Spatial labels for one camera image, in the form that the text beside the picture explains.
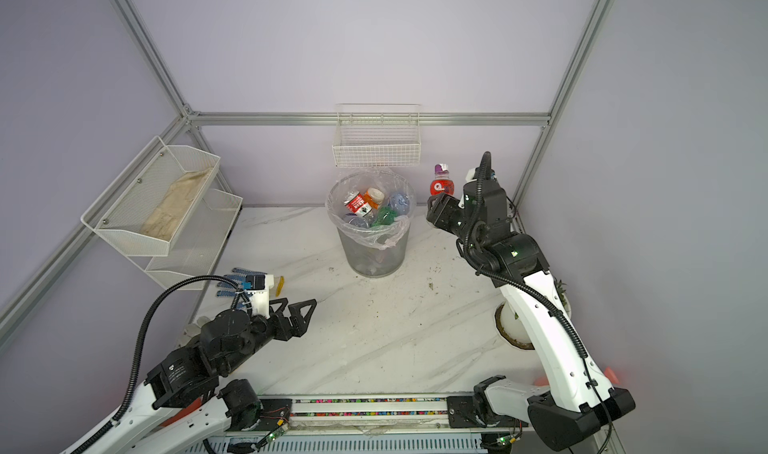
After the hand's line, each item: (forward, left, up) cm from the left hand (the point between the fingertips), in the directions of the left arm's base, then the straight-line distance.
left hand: (301, 305), depth 68 cm
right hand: (+17, -31, +18) cm, 39 cm away
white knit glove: (+3, +39, -23) cm, 45 cm away
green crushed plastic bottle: (+25, -20, +4) cm, 32 cm away
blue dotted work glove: (+22, +31, -23) cm, 45 cm away
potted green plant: (+3, -56, -19) cm, 59 cm away
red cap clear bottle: (+34, -11, -1) cm, 35 cm away
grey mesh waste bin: (+22, -14, -14) cm, 29 cm away
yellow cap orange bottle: (+39, -15, -2) cm, 42 cm away
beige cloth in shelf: (+19, +38, +7) cm, 43 cm away
